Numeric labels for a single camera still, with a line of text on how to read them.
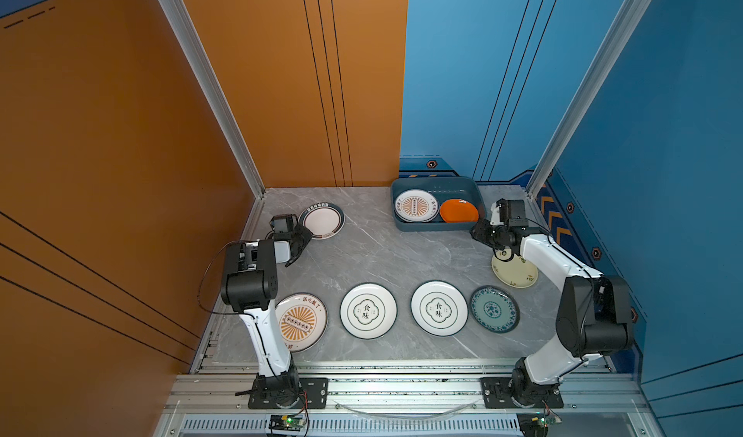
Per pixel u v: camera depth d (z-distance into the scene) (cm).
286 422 71
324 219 110
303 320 85
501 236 72
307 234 95
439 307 87
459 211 110
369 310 87
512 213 72
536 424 71
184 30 76
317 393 74
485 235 83
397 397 75
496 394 73
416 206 113
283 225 84
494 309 87
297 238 92
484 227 83
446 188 120
